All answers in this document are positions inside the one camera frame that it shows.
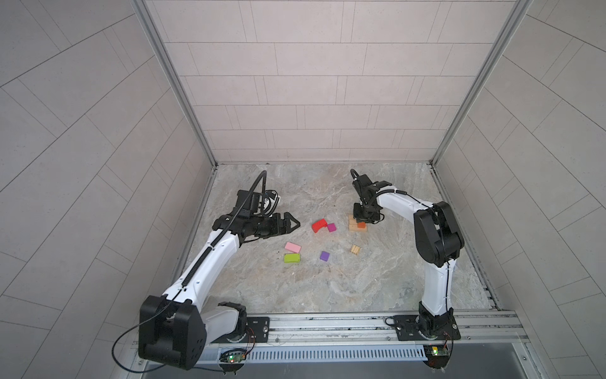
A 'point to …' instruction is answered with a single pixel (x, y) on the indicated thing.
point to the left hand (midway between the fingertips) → (296, 223)
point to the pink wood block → (293, 247)
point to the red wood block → (320, 223)
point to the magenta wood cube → (331, 227)
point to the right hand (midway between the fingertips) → (357, 219)
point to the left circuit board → (237, 355)
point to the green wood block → (292, 257)
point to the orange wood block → (361, 225)
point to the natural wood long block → (353, 225)
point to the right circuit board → (436, 350)
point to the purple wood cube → (324, 256)
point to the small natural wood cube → (355, 249)
